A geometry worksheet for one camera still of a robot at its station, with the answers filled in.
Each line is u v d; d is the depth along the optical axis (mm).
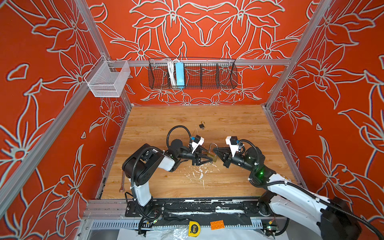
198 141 709
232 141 634
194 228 664
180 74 901
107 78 933
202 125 1068
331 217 397
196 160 712
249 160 585
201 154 722
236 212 722
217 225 683
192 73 969
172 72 895
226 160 645
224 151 666
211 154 739
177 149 688
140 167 481
